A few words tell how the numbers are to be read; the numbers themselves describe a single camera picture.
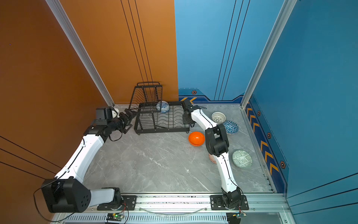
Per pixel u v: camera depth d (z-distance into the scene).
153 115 0.86
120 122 0.69
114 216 0.71
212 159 0.88
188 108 0.78
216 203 0.72
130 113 0.71
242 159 0.87
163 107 1.14
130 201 0.74
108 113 0.62
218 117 1.09
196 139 0.95
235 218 0.70
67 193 0.40
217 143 0.61
